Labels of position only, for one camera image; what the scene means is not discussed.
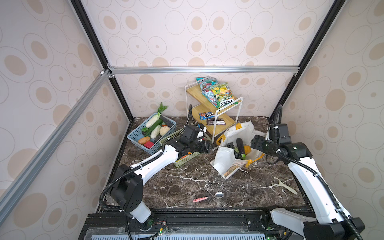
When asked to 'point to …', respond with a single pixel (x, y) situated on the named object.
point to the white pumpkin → (163, 130)
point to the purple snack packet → (219, 121)
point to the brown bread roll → (142, 140)
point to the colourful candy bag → (205, 83)
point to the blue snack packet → (203, 116)
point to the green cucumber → (148, 131)
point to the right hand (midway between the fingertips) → (258, 142)
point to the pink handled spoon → (218, 195)
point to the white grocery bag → (225, 160)
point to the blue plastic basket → (136, 134)
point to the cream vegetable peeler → (280, 184)
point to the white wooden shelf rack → (197, 102)
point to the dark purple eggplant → (240, 145)
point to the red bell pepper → (148, 144)
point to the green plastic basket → (177, 162)
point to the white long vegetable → (155, 132)
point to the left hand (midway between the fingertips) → (214, 144)
